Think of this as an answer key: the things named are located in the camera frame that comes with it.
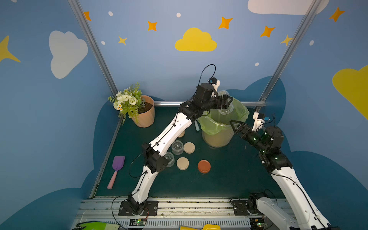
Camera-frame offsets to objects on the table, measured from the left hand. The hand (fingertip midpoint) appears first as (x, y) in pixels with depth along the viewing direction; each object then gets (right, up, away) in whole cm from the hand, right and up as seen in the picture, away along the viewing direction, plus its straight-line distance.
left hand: (230, 97), depth 71 cm
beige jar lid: (-20, -30, +27) cm, 45 cm away
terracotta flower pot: (-50, -9, +27) cm, 58 cm away
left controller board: (-47, -63, 0) cm, 78 cm away
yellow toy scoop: (-12, -64, -2) cm, 65 cm away
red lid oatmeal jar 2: (-25, -21, +31) cm, 45 cm away
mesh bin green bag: (-5, -17, +7) cm, 19 cm away
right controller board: (+14, -64, 0) cm, 65 cm away
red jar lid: (-11, -40, +18) cm, 45 cm away
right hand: (+4, -12, 0) cm, 13 cm away
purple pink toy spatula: (-66, -39, +19) cm, 78 cm away
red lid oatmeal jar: (0, -6, +1) cm, 6 cm away
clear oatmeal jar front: (-32, -35, +22) cm, 53 cm away
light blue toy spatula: (-14, -15, +37) cm, 42 cm away
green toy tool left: (-65, -63, -2) cm, 90 cm away
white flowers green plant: (-57, 0, +14) cm, 59 cm away
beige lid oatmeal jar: (-28, -30, +27) cm, 49 cm away
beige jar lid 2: (-24, -39, +19) cm, 49 cm away
